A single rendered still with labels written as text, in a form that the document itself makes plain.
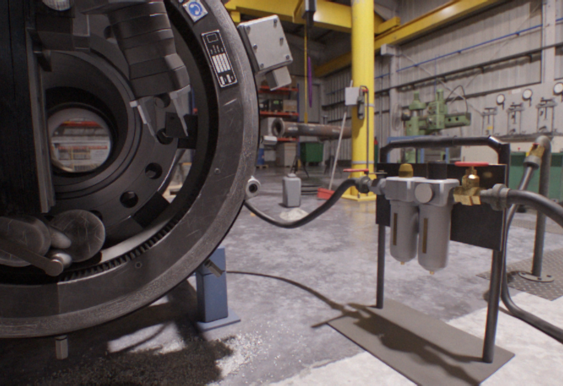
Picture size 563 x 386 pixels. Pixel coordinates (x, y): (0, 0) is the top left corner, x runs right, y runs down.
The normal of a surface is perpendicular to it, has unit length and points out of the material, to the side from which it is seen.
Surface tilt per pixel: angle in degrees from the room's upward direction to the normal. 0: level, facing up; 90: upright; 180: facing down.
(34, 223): 59
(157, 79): 113
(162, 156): 90
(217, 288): 90
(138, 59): 122
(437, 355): 0
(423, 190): 90
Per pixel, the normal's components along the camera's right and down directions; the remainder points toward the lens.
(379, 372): -0.02, -0.99
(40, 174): 0.51, 0.09
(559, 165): -0.83, 0.07
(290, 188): 0.12, 0.11
